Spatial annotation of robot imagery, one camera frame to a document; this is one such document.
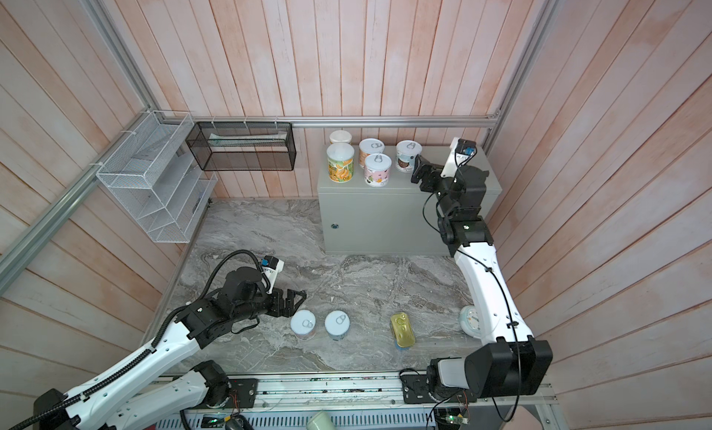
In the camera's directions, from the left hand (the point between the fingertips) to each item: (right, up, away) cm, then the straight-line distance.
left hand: (292, 300), depth 75 cm
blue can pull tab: (+12, -8, +5) cm, 15 cm away
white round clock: (+53, -9, +8) cm, 54 cm away
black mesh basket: (-26, +52, +30) cm, 65 cm away
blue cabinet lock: (+11, +20, +14) cm, 27 cm away
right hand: (+37, +38, -5) cm, 54 cm away
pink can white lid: (+2, -8, +5) cm, 9 cm away
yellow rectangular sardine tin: (+32, -10, +5) cm, 34 cm away
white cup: (+9, -25, -12) cm, 29 cm away
